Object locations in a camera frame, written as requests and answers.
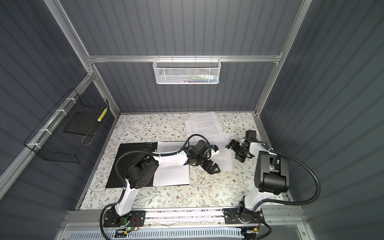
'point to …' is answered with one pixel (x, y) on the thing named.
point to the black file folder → (115, 180)
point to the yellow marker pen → (102, 115)
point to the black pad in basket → (83, 123)
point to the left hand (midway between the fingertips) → (215, 167)
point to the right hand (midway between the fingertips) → (232, 151)
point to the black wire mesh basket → (66, 134)
